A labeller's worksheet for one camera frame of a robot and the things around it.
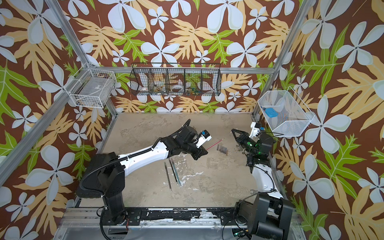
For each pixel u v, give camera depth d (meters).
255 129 0.72
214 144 0.78
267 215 0.41
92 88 0.86
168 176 0.88
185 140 0.64
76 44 0.81
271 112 0.86
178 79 0.99
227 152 0.99
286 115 0.82
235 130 0.78
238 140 0.71
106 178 0.48
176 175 0.88
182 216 0.75
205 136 0.70
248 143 0.69
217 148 1.00
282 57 0.86
